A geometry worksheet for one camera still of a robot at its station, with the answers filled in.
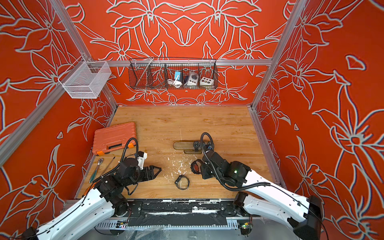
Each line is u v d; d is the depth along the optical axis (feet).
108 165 2.88
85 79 2.99
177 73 2.76
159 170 2.45
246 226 2.29
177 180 2.62
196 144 2.87
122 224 2.34
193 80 2.97
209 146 2.12
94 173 2.79
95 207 1.68
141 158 2.35
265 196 1.48
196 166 2.54
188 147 2.88
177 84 2.80
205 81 3.10
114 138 3.15
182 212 2.39
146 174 2.20
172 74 3.29
